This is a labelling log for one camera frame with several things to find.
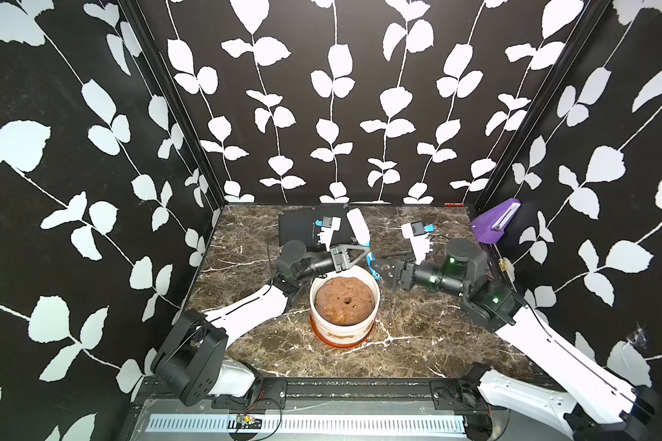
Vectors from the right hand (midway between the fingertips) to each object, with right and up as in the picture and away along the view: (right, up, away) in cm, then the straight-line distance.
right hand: (375, 259), depth 62 cm
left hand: (-1, +2, +5) cm, 5 cm away
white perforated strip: (-17, -44, +8) cm, 48 cm away
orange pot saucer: (-9, -28, +19) cm, 35 cm away
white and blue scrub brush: (-3, +7, +7) cm, 10 cm away
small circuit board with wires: (-32, -44, +8) cm, 55 cm away
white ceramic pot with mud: (-7, -16, +18) cm, 25 cm away
